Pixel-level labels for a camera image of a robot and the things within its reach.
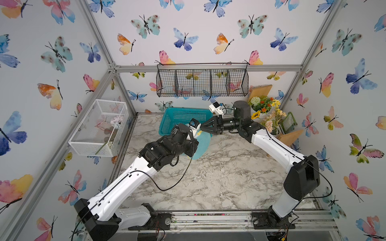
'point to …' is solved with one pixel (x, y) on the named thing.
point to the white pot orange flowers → (260, 107)
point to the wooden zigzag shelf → (286, 137)
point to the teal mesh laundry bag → (204, 139)
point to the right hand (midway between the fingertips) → (202, 128)
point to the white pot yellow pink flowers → (272, 120)
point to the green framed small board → (288, 123)
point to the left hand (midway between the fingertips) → (196, 138)
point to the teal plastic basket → (172, 116)
